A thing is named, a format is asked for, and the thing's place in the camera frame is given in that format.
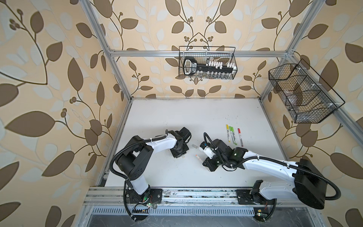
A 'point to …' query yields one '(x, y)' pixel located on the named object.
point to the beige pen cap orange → (183, 156)
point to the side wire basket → (307, 98)
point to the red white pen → (241, 143)
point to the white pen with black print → (228, 134)
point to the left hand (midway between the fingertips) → (187, 152)
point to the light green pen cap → (232, 129)
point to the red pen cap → (239, 130)
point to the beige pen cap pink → (194, 146)
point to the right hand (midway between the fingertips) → (204, 164)
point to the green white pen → (232, 137)
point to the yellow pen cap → (227, 126)
